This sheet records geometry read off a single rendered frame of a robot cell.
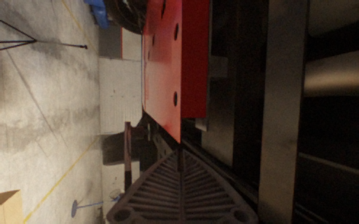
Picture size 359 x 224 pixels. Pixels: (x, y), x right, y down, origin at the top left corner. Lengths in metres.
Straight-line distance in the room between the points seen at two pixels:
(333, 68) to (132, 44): 9.22
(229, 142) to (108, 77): 8.79
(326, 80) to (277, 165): 0.16
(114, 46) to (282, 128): 9.23
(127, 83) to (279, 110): 8.76
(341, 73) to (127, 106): 8.71
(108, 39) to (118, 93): 2.97
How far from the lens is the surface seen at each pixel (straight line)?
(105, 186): 10.20
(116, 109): 8.83
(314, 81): 0.32
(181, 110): 0.24
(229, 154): 0.30
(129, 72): 8.97
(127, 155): 0.73
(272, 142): 0.20
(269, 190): 0.22
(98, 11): 7.79
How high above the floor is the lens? 1.51
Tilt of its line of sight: 20 degrees up
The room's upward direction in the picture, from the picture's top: 89 degrees clockwise
